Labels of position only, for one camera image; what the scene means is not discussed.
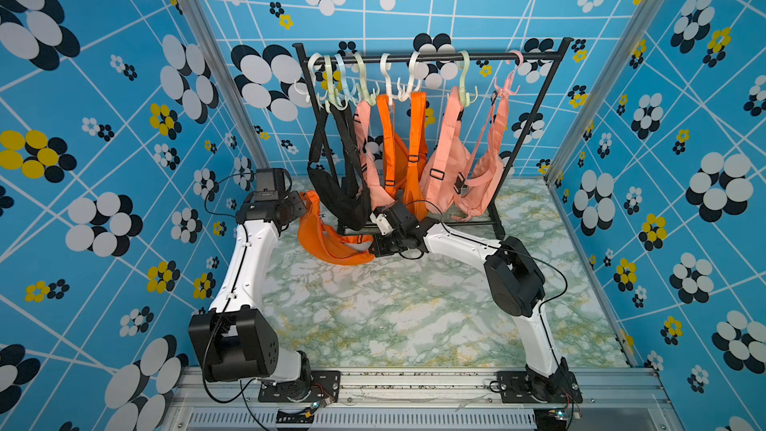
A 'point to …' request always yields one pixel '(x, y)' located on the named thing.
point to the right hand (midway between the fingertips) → (372, 248)
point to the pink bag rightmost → (489, 163)
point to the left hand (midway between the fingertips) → (296, 202)
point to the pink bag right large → (450, 160)
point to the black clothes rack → (527, 153)
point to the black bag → (334, 168)
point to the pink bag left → (377, 198)
